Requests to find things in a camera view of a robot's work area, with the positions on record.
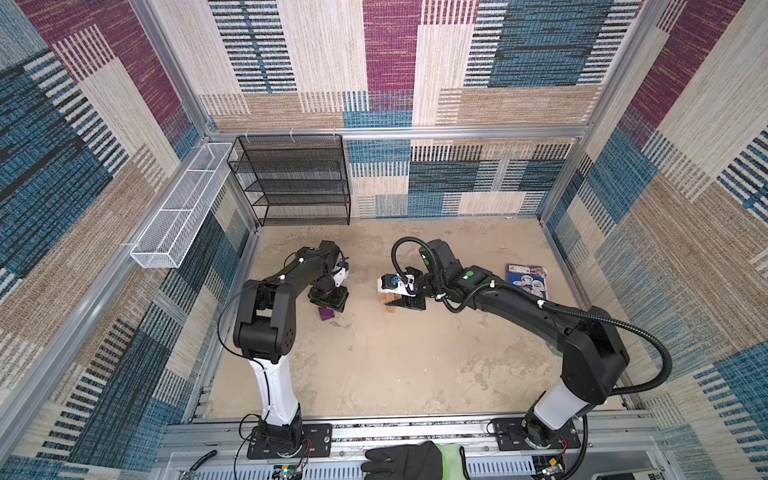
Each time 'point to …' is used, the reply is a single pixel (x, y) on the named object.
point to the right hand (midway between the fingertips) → (390, 292)
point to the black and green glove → (418, 461)
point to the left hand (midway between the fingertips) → (334, 301)
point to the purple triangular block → (326, 313)
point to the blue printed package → (530, 277)
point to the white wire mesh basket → (167, 238)
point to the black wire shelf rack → (294, 179)
